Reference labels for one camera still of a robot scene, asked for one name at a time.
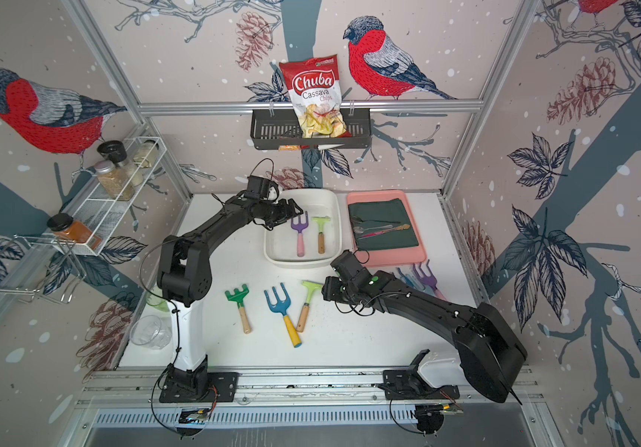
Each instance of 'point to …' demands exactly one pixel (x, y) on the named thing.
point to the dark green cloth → (389, 211)
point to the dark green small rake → (238, 297)
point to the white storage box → (311, 239)
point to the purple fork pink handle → (300, 227)
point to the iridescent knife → (398, 227)
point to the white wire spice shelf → (98, 214)
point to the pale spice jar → (146, 155)
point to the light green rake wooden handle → (310, 286)
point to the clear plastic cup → (151, 331)
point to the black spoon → (357, 220)
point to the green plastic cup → (157, 301)
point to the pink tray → (383, 229)
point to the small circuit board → (197, 416)
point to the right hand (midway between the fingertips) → (328, 290)
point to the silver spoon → (360, 229)
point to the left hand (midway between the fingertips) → (300, 209)
